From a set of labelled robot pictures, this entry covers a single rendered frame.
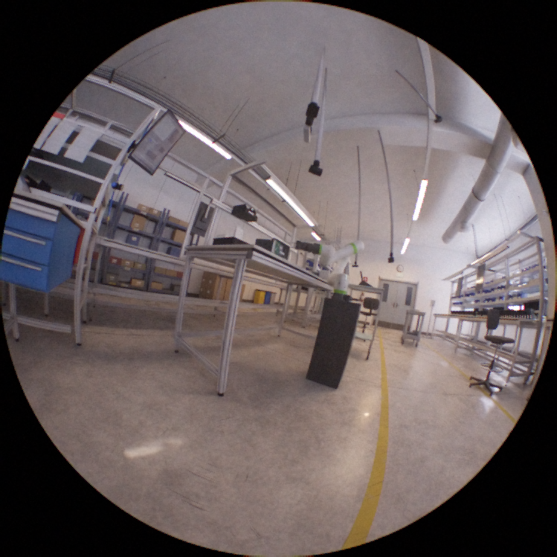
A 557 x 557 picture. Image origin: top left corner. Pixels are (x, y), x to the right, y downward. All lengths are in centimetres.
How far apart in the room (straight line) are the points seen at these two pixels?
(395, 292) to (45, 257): 838
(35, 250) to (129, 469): 93
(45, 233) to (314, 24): 311
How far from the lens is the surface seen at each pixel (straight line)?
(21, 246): 105
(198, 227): 305
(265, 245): 151
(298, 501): 87
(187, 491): 84
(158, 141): 157
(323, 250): 139
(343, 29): 302
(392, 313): 784
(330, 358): 157
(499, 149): 361
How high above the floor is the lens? 79
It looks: 4 degrees up
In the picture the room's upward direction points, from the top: 11 degrees clockwise
